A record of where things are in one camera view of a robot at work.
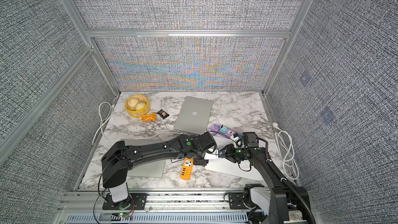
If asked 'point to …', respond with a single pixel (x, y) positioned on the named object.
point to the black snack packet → (162, 114)
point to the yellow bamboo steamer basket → (132, 111)
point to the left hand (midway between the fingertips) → (209, 154)
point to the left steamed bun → (132, 101)
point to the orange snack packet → (149, 117)
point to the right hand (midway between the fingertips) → (221, 150)
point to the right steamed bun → (140, 105)
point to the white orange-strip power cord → (101, 125)
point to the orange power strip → (187, 168)
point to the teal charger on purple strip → (223, 129)
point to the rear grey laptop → (193, 116)
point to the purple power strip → (215, 128)
